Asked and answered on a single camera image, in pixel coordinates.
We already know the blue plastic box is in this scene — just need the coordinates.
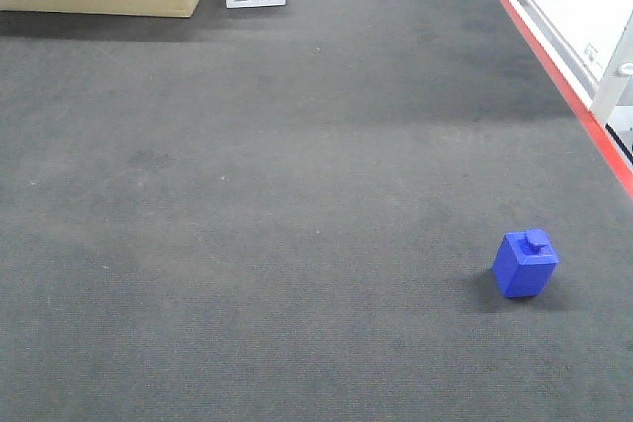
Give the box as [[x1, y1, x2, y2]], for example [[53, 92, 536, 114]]
[[491, 228, 561, 300]]

